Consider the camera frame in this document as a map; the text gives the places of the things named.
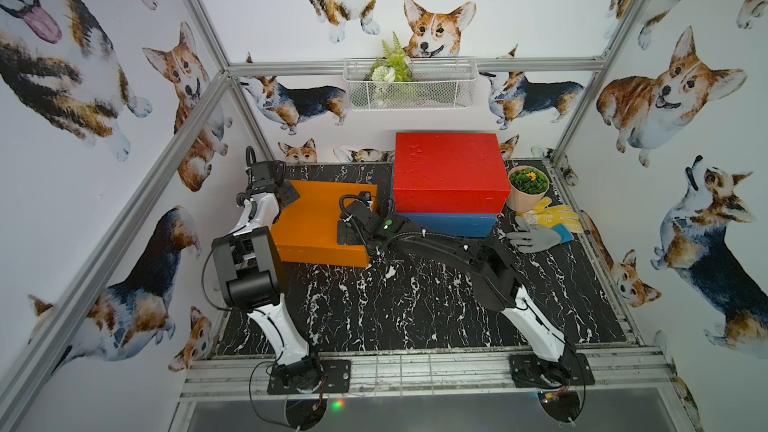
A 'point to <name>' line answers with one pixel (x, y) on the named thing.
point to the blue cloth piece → (565, 235)
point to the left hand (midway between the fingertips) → (285, 193)
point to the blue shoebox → (461, 224)
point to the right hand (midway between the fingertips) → (344, 235)
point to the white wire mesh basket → (447, 84)
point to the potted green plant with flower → (527, 186)
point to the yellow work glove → (553, 216)
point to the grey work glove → (532, 238)
